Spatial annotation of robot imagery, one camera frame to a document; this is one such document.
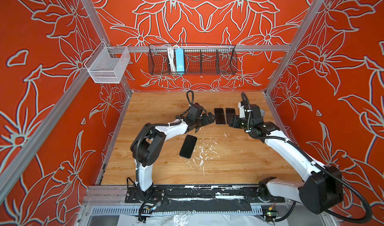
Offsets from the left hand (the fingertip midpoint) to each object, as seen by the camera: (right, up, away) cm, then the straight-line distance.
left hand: (210, 118), depth 91 cm
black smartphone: (-14, -18, -1) cm, 22 cm away
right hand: (+10, +1, -9) cm, 13 cm away
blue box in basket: (-19, +35, -1) cm, 40 cm away
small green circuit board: (+25, -44, -22) cm, 55 cm away
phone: (+16, +3, +15) cm, 22 cm away
